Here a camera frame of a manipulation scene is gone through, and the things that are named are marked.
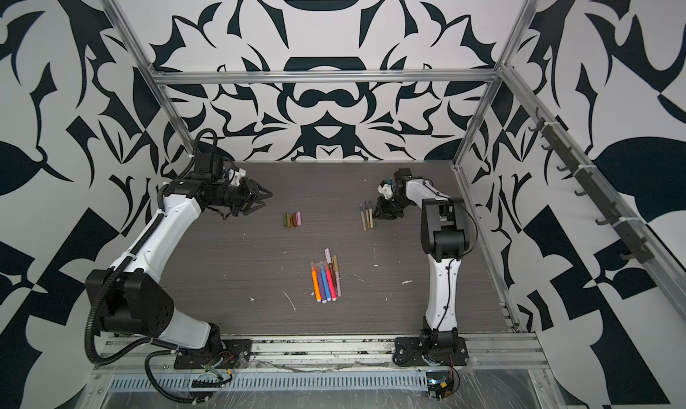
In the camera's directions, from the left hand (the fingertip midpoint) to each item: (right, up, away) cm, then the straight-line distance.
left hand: (269, 192), depth 80 cm
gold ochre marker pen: (+29, -11, +22) cm, 38 cm away
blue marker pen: (+16, -29, +6) cm, 34 cm away
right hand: (+35, -8, +22) cm, 42 cm away
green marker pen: (+33, -11, +21) cm, 41 cm away
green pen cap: (0, -10, +22) cm, 24 cm away
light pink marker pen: (+17, -23, +12) cm, 31 cm away
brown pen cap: (+3, -11, +22) cm, 25 cm away
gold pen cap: (+1, -11, +22) cm, 24 cm away
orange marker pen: (+13, -29, +7) cm, 32 cm away
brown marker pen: (+31, -6, +26) cm, 41 cm away
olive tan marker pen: (+19, -24, +10) cm, 32 cm away
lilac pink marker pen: (+33, -6, +25) cm, 41 cm away
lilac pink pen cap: (+5, -10, +22) cm, 25 cm away
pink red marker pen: (+19, -31, +5) cm, 37 cm away
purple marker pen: (+14, -29, +7) cm, 33 cm away
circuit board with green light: (+47, -50, -9) cm, 69 cm away
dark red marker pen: (+19, -28, +7) cm, 35 cm away
